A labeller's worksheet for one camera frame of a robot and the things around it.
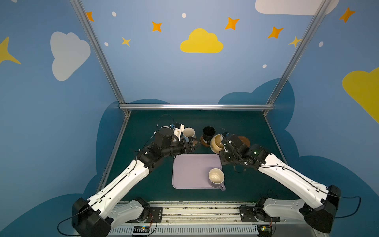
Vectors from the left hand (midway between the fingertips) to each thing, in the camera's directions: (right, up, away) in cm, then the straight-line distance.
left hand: (196, 142), depth 70 cm
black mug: (+9, +3, +24) cm, 26 cm away
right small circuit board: (+35, -45, +3) cm, 57 cm away
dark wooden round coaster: (+6, -4, +31) cm, 32 cm away
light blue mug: (-5, +4, +28) cm, 29 cm away
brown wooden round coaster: (+36, -3, +34) cm, 50 cm away
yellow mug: (+10, -1, +3) cm, 11 cm away
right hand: (+14, -7, +6) cm, 16 cm away
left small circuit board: (-28, -44, +3) cm, 52 cm away
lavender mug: (+12, -22, +16) cm, 30 cm away
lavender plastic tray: (-3, -20, +20) cm, 28 cm away
